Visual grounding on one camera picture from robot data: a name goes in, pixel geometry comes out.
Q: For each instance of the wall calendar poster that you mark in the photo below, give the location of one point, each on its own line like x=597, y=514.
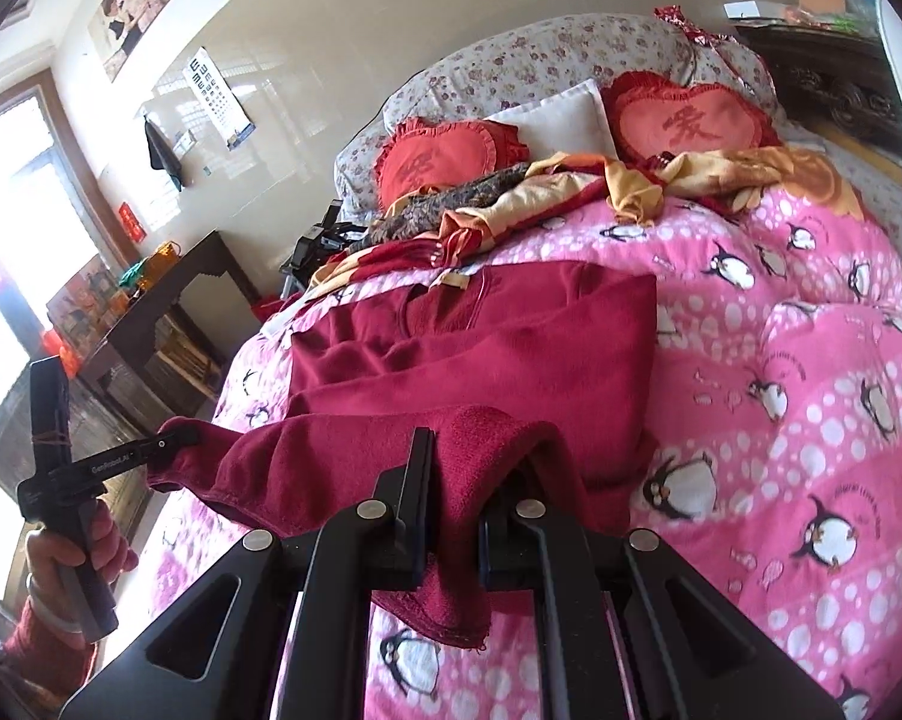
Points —
x=226, y=113

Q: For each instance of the right red heart pillow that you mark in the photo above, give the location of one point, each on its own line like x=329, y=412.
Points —
x=650, y=115

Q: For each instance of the pink penguin quilt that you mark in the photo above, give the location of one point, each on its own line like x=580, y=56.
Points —
x=775, y=408

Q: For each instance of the dark red fleece sweater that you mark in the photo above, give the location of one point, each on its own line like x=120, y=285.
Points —
x=546, y=364

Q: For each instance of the framed family photo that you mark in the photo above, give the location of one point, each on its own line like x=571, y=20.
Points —
x=117, y=27

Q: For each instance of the orange red patterned blanket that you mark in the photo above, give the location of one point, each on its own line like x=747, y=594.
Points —
x=636, y=196

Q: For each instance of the floral folded duvet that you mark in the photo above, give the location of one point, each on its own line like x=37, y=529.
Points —
x=535, y=61

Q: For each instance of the black device beside bed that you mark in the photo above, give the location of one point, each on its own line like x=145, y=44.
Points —
x=318, y=244

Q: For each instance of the dark carved wooden cabinet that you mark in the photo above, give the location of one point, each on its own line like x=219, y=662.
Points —
x=823, y=74

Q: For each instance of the red heart pillow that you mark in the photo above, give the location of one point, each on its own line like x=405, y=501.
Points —
x=650, y=115
x=421, y=155

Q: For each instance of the left hand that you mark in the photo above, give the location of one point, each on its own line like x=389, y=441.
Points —
x=48, y=553

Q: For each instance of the red sleeve forearm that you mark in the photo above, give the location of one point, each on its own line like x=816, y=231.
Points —
x=47, y=646

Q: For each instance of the dark hanging cloth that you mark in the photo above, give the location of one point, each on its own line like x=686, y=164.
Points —
x=162, y=157

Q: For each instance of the dark wooden side table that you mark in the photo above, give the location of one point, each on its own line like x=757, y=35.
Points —
x=169, y=352

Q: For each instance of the red wall sticker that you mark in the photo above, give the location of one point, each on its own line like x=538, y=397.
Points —
x=129, y=221

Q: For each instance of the left red heart pillow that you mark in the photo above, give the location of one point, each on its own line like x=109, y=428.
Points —
x=421, y=155

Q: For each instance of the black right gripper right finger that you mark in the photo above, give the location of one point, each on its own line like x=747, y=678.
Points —
x=527, y=544

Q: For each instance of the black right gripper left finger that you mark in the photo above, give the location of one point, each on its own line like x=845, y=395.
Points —
x=380, y=543

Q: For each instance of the white square pillow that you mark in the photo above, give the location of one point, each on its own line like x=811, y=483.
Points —
x=573, y=121

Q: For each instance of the brown patterned garment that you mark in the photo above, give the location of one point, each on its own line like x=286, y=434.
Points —
x=422, y=212

